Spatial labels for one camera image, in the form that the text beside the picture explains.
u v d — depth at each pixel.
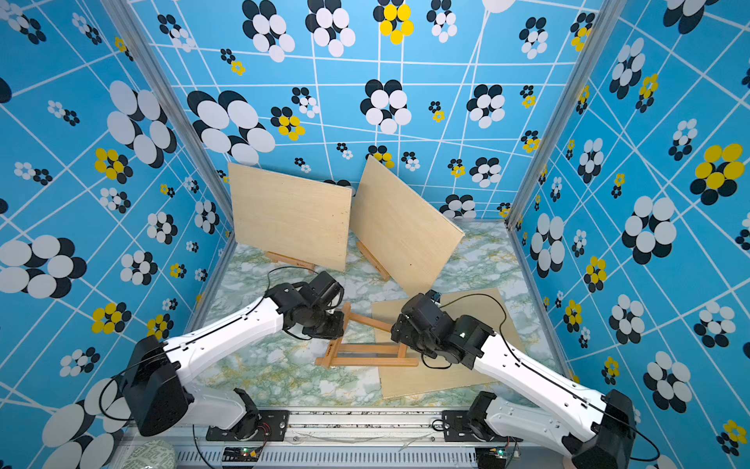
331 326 0.70
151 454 0.68
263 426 0.73
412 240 0.88
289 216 0.94
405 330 0.65
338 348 0.77
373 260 1.02
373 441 0.72
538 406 0.44
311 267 1.00
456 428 0.74
